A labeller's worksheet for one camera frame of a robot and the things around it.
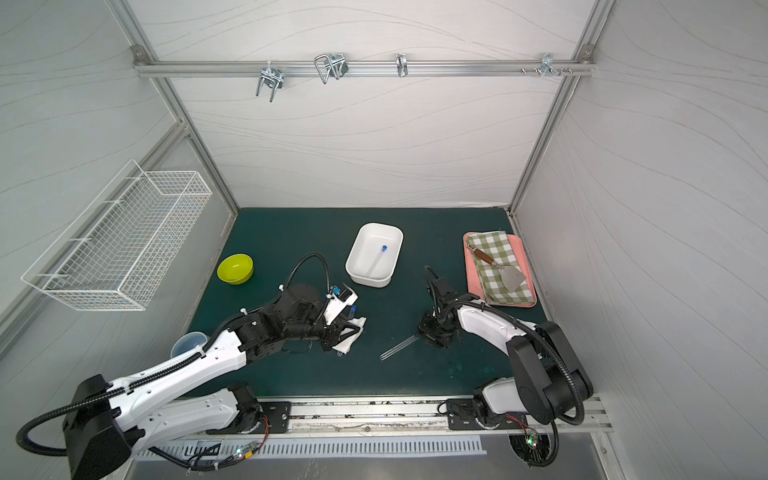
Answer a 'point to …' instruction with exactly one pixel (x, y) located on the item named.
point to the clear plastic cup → (187, 342)
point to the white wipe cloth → (360, 320)
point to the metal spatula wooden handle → (511, 276)
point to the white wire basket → (116, 254)
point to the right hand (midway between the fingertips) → (420, 334)
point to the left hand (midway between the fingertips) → (357, 329)
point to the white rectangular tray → (374, 254)
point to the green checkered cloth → (497, 246)
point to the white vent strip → (221, 447)
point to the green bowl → (235, 268)
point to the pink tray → (474, 282)
